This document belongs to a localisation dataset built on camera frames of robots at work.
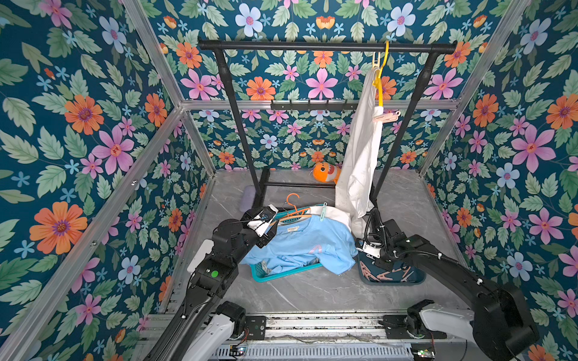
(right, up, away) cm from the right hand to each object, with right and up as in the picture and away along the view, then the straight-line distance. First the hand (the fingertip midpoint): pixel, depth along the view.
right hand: (381, 251), depth 86 cm
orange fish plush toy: (-20, +33, +21) cm, 44 cm away
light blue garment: (-25, +6, -5) cm, 26 cm away
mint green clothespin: (-22, +15, +1) cm, 27 cm away
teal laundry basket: (-46, -6, -6) cm, 47 cm away
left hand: (-41, +17, -17) cm, 47 cm away
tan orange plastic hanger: (-36, +13, +1) cm, 38 cm away
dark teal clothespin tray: (-4, -8, -2) cm, 9 cm away
